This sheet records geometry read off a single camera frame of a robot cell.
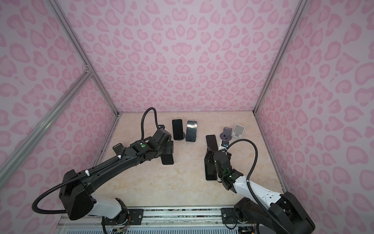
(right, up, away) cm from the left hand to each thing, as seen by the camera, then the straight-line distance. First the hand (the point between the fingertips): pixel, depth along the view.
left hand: (169, 142), depth 81 cm
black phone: (-1, -9, 0) cm, 9 cm away
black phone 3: (+27, -2, +20) cm, 33 cm away
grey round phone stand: (+37, +2, +19) cm, 42 cm away
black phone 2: (+3, +7, +17) cm, 18 cm away
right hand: (+26, -4, +4) cm, 26 cm away
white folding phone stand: (+45, +5, +20) cm, 49 cm away
